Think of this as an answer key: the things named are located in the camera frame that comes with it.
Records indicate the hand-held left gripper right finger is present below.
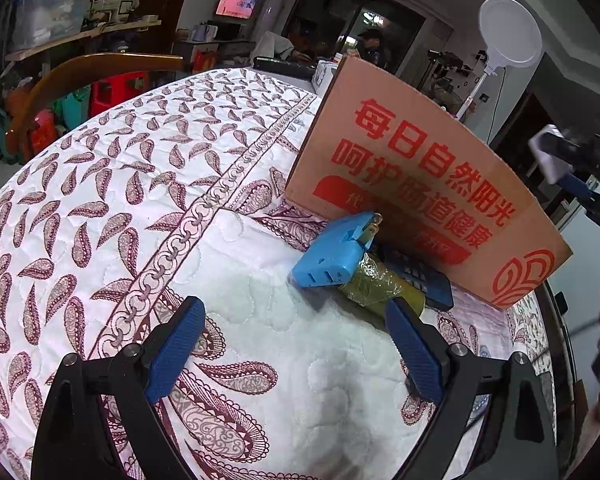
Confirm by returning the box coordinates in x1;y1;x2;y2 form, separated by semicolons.
384;300;561;480

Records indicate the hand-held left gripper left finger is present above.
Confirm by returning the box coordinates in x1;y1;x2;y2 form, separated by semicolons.
29;296;207;480

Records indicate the red plastic stool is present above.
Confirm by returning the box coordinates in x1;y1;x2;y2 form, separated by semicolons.
89;71;147;112

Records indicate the printed cardboard box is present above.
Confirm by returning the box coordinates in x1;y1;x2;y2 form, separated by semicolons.
284;56;574;311

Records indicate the blue plug adapter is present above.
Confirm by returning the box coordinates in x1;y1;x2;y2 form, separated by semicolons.
290;211;382;292

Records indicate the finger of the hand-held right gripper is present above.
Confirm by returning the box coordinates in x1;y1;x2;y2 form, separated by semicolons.
560;172;600;248
545;132;600;176

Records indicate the quilted paisley tablecloth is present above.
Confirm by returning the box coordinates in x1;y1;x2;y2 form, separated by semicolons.
0;66;577;480

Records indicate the green tape-wrapped roll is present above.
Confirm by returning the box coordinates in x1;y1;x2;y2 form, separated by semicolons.
336;254;427;332

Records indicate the dark blue calculator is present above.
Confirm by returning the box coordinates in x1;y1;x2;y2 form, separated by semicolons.
379;244;456;312

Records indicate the white standing air conditioner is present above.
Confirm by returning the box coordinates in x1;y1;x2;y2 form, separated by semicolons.
252;0;294;47

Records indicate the white tissue box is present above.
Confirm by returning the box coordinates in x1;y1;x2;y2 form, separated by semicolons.
311;59;342;93

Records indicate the white ring light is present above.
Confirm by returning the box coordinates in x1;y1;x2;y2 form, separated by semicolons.
454;0;544;122

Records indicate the wooden chair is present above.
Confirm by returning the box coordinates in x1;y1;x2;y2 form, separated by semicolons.
6;51;187;152

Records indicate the clear plastic storage box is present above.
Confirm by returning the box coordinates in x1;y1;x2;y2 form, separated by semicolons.
9;0;107;52

